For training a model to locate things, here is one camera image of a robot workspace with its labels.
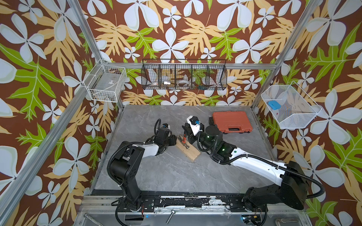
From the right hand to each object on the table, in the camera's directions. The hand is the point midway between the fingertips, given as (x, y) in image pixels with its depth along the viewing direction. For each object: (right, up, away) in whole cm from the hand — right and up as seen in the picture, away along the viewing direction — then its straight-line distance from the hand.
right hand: (183, 124), depth 73 cm
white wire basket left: (-49, +26, +13) cm, 57 cm away
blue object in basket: (+58, +12, +14) cm, 60 cm away
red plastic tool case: (+38, +1, +32) cm, 50 cm away
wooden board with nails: (+6, -19, +16) cm, 26 cm away
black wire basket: (+1, +34, +24) cm, 42 cm away
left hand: (-6, -10, +25) cm, 28 cm away
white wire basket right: (+65, +18, +11) cm, 68 cm away
